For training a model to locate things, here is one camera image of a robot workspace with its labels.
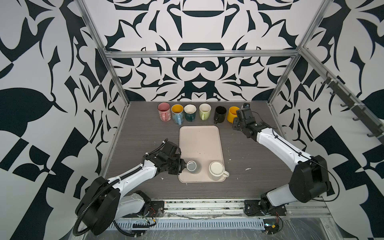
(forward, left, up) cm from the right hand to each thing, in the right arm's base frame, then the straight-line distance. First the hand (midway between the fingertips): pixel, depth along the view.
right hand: (239, 120), depth 87 cm
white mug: (-25, +14, -11) cm, 30 cm away
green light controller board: (-48, -10, -19) cm, 53 cm away
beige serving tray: (-5, +22, -17) cm, 28 cm away
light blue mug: (+12, +36, -7) cm, 39 cm away
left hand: (-19, +28, -10) cm, 35 cm away
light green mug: (+14, +18, -8) cm, 24 cm away
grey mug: (-24, +26, -7) cm, 36 cm away
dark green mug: (+17, +28, -10) cm, 34 cm away
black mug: (+14, +8, -11) cm, 19 cm away
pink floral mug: (+14, +45, -7) cm, 48 cm away
